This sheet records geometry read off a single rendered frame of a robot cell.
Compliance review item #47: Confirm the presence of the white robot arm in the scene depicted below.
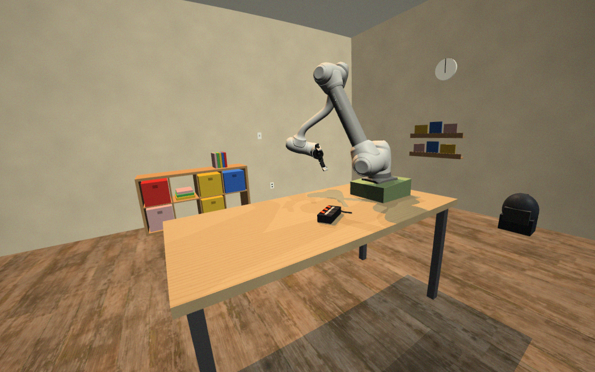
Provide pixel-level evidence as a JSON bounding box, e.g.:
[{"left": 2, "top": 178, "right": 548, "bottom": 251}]
[{"left": 286, "top": 62, "right": 398, "bottom": 184}]

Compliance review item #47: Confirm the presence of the black power strip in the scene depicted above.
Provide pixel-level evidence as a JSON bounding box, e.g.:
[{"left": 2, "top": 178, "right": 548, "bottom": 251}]
[{"left": 317, "top": 205, "right": 341, "bottom": 224}]

